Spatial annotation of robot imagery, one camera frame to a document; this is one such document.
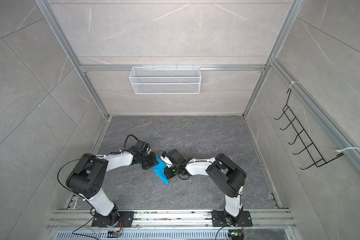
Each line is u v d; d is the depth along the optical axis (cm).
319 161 58
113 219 65
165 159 83
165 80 101
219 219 73
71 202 81
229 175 49
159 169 91
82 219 75
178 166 71
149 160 83
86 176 47
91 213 74
